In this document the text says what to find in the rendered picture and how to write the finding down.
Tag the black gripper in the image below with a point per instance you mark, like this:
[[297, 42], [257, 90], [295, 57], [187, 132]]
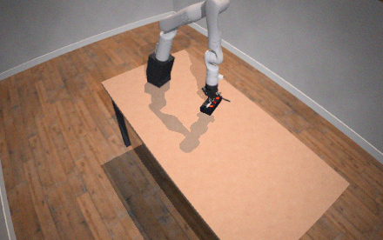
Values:
[[211, 90]]

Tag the black power strip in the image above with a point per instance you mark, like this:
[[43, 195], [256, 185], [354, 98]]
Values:
[[208, 108]]

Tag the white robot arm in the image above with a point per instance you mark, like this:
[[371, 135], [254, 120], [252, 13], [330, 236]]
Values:
[[209, 9]]

